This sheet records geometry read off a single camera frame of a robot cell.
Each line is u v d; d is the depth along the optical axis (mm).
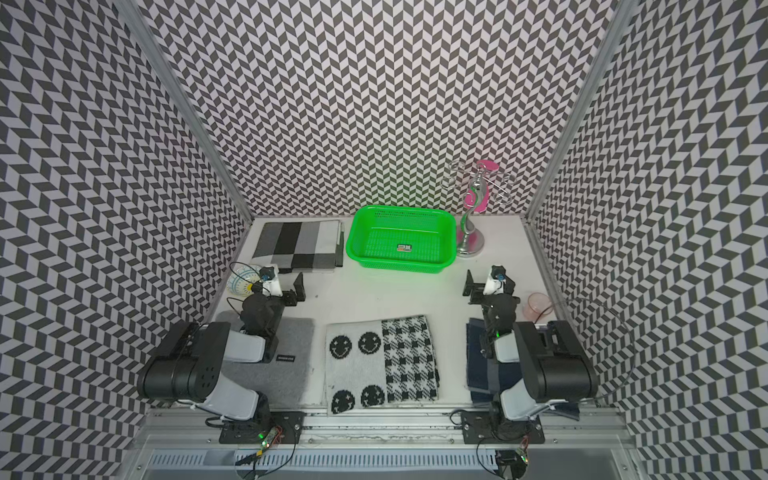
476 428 724
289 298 809
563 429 753
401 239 1118
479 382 786
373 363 802
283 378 773
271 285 774
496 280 754
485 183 889
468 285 821
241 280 771
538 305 932
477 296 813
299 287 859
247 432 667
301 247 1086
